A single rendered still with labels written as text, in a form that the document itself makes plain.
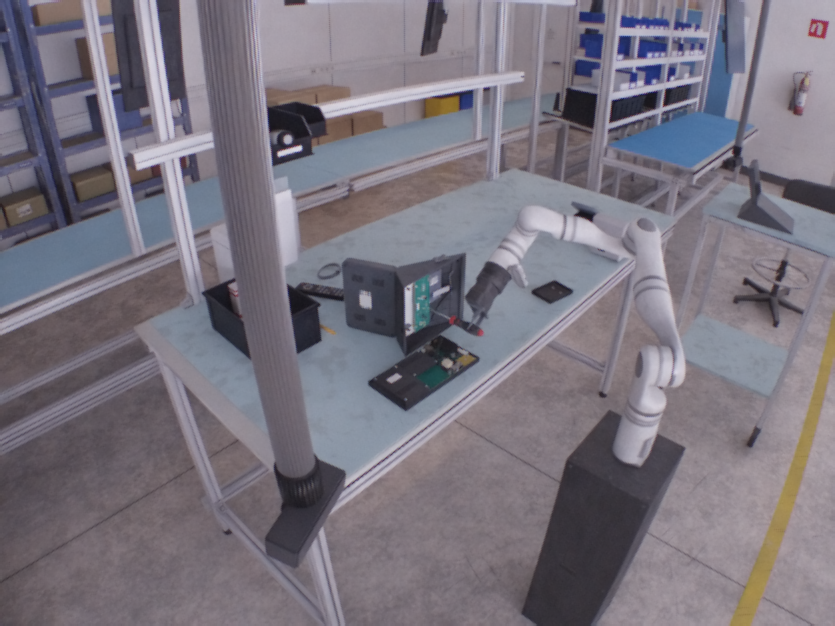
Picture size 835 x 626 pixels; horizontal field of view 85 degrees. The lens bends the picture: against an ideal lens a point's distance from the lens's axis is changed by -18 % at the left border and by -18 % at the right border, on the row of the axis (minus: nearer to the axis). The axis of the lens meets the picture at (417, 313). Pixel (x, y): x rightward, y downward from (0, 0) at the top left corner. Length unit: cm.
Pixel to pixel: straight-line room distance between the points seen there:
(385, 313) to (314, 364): 23
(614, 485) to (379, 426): 58
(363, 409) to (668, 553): 152
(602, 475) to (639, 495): 10
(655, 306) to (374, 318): 72
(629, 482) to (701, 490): 129
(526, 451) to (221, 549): 140
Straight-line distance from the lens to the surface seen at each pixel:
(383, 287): 141
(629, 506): 140
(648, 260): 143
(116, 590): 237
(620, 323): 268
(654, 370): 123
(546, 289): 175
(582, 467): 139
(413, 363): 136
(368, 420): 124
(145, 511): 256
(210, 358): 151
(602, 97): 384
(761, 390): 284
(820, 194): 389
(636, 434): 135
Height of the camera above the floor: 186
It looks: 33 degrees down
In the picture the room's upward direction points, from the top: straight up
